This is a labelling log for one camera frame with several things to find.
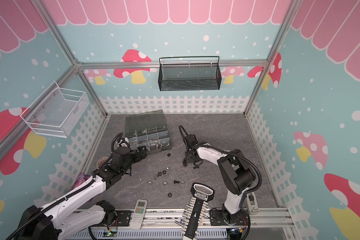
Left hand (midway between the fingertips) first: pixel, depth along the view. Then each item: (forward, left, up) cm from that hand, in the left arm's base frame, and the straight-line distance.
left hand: (140, 151), depth 84 cm
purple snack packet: (-12, +34, -11) cm, 38 cm away
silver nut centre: (-14, -14, -12) cm, 23 cm away
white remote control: (-29, -3, -11) cm, 31 cm away
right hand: (+3, -29, -12) cm, 31 cm away
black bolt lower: (-12, -20, -13) cm, 26 cm away
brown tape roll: (0, +28, -13) cm, 30 cm away
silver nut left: (-13, -6, -12) cm, 19 cm away
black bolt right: (-3, -32, -13) cm, 34 cm away
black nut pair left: (-6, -13, -13) cm, 19 cm away
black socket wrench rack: (-27, -32, -12) cm, 43 cm away
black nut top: (+5, -15, -13) cm, 20 cm away
